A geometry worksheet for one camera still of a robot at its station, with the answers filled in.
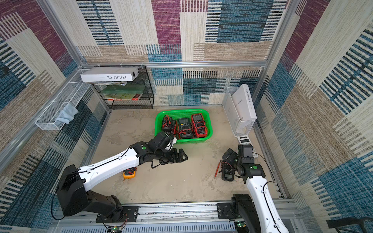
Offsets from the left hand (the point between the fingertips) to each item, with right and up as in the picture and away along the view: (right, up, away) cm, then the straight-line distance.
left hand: (182, 158), depth 77 cm
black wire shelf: (-31, +36, +43) cm, 64 cm away
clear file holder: (+37, +31, +22) cm, 53 cm away
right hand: (+27, 0, +5) cm, 27 cm away
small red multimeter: (+10, +16, +19) cm, 27 cm away
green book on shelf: (-39, +38, +19) cm, 57 cm away
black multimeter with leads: (-10, +18, +17) cm, 27 cm away
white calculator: (+42, +7, +23) cm, 48 cm away
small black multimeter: (+25, -10, +7) cm, 28 cm away
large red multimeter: (-6, +15, +22) cm, 28 cm away
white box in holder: (+37, +28, +20) cm, 51 cm away
